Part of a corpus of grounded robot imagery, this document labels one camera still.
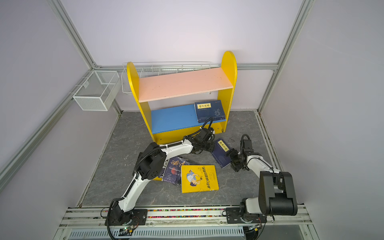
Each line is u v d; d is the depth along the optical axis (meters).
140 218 0.74
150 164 0.58
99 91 0.97
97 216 0.75
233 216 0.74
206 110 0.97
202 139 0.79
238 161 0.77
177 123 0.97
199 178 0.83
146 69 0.94
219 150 0.97
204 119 0.94
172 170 0.82
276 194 0.43
